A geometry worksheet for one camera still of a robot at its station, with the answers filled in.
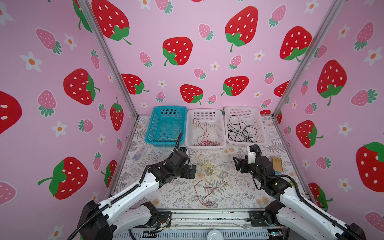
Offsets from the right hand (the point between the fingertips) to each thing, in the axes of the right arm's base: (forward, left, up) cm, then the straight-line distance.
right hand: (239, 156), depth 81 cm
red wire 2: (+17, +23, -13) cm, 31 cm away
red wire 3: (-14, +12, -14) cm, 23 cm away
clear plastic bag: (+2, +63, -12) cm, 64 cm away
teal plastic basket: (+29, +53, -12) cm, 62 cm away
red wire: (+18, +23, -13) cm, 32 cm away
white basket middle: (+38, +15, -10) cm, 42 cm away
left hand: (-9, +26, -2) cm, 28 cm away
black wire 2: (+25, -11, -14) cm, 31 cm away
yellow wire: (-3, +16, -13) cm, 21 cm away
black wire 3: (+22, -13, -13) cm, 29 cm away
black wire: (+30, -5, -14) cm, 34 cm away
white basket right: (+44, -14, -9) cm, 47 cm away
